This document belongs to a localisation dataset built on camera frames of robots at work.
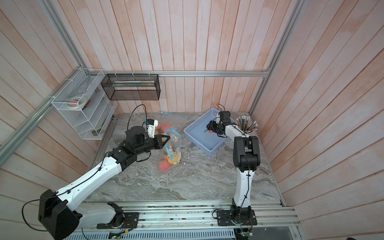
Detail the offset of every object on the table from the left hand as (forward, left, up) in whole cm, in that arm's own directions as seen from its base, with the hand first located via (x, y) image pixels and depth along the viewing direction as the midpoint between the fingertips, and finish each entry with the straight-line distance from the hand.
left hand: (170, 139), depth 75 cm
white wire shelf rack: (+9, +43, +3) cm, 44 cm away
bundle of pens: (+23, -46, -13) cm, 53 cm away
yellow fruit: (-3, -1, -15) cm, 16 cm away
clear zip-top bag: (-9, -1, -2) cm, 9 cm away
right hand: (+26, -25, -18) cm, 40 cm away
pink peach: (+18, -24, -16) cm, 34 cm away
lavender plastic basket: (+15, -23, -22) cm, 35 cm away
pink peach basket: (-5, +5, -18) cm, 20 cm away
